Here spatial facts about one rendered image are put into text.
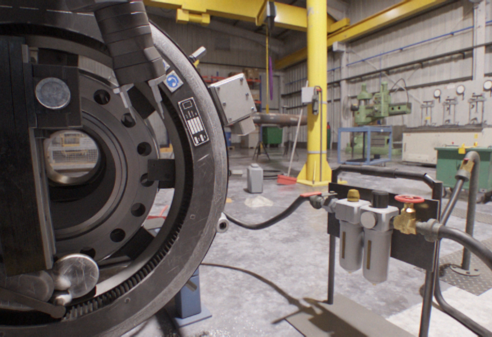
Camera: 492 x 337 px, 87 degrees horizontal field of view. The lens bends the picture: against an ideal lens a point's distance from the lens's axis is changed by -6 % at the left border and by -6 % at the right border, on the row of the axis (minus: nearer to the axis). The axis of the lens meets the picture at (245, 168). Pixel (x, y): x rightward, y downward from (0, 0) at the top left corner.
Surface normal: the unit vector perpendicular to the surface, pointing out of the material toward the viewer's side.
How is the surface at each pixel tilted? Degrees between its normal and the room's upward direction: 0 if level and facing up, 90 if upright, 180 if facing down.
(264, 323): 0
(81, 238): 90
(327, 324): 0
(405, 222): 60
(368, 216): 90
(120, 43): 122
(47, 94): 90
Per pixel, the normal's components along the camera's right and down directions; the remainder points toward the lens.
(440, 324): -0.02, -0.99
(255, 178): 0.12, 0.11
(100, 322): 0.51, 0.09
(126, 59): -0.11, 0.45
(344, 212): -0.86, 0.07
